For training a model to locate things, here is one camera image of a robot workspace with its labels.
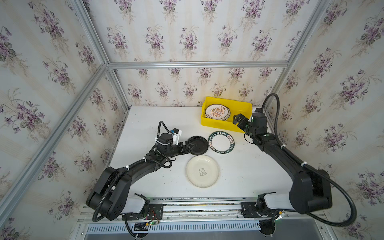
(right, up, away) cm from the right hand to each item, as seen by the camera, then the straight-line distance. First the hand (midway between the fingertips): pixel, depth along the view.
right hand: (237, 119), depth 85 cm
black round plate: (-20, -18, +12) cm, 29 cm away
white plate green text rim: (-7, -15, +13) cm, 21 cm away
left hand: (-27, -14, -2) cm, 30 cm away
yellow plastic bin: (+8, +10, +28) cm, 31 cm away
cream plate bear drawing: (-20, -30, +1) cm, 36 cm away
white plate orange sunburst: (-7, +6, +26) cm, 27 cm away
